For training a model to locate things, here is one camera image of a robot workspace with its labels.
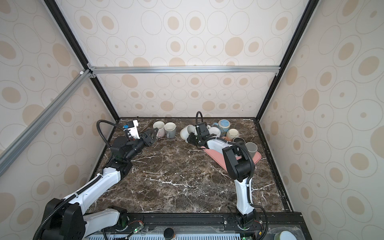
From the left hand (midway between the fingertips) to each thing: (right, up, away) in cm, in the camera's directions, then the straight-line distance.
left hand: (158, 128), depth 74 cm
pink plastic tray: (+34, -18, +24) cm, 45 cm away
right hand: (+13, -6, +26) cm, 29 cm away
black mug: (+47, -7, +23) cm, 53 cm away
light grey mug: (+1, 0, +29) cm, 29 cm away
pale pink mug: (-6, +3, +30) cm, 31 cm away
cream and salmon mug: (+42, -3, +26) cm, 50 cm away
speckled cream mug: (+12, -2, +24) cm, 27 cm away
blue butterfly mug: (+37, +2, +27) cm, 46 cm away
